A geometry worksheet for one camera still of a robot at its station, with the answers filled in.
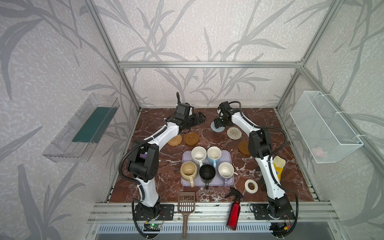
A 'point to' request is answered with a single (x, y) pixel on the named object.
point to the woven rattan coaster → (175, 140)
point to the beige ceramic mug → (188, 172)
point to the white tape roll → (247, 188)
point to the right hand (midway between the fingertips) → (220, 120)
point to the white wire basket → (328, 136)
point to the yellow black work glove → (279, 163)
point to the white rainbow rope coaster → (234, 133)
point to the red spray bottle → (234, 213)
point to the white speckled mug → (199, 154)
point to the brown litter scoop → (186, 205)
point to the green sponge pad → (94, 129)
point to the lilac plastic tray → (226, 156)
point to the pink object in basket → (318, 151)
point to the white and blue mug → (214, 154)
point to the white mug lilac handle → (226, 170)
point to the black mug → (207, 172)
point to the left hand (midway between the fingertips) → (203, 115)
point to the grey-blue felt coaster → (220, 129)
